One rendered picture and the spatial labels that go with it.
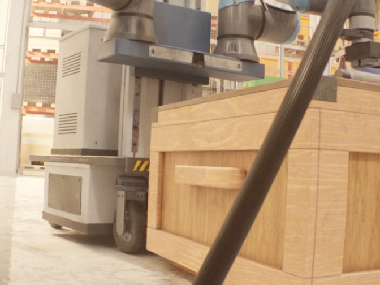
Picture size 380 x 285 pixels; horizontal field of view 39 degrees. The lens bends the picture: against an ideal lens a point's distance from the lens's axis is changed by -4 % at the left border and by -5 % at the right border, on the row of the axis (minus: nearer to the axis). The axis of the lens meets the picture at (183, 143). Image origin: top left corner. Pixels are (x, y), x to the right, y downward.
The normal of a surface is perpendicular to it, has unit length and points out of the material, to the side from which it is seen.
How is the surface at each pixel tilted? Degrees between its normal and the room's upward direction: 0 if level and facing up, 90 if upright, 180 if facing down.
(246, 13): 90
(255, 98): 90
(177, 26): 90
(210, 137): 90
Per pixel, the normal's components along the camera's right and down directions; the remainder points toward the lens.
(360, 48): -0.92, -0.05
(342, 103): 0.39, -0.02
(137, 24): 0.36, -0.36
